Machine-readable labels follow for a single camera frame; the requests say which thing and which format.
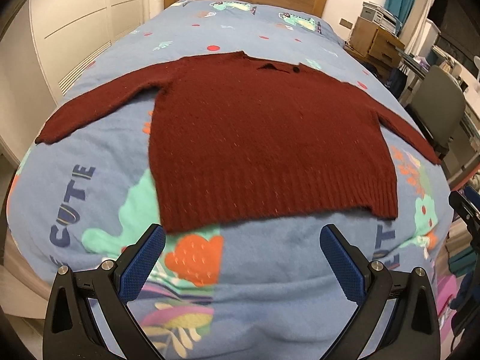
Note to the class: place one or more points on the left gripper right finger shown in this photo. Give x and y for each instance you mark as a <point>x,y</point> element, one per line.
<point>412,331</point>

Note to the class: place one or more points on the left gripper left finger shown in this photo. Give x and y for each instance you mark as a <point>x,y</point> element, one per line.
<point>71,330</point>

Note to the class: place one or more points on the dark red knitted sweater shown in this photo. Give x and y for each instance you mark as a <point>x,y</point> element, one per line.
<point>234,138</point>

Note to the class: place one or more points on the grey office chair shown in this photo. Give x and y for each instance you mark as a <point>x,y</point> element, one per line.
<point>437,108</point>

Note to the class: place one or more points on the cluttered desk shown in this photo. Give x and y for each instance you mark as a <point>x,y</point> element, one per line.
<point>470,119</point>

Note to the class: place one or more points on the blue patterned bed blanket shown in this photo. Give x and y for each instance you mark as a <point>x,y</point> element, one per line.
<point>252,290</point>

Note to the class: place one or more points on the wooden nightstand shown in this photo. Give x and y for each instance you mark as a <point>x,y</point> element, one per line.
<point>370,43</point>

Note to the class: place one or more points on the grey box on nightstand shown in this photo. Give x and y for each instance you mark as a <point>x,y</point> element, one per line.
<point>380,16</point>

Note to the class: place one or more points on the white wardrobe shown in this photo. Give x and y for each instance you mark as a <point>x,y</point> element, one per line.
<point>70,34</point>

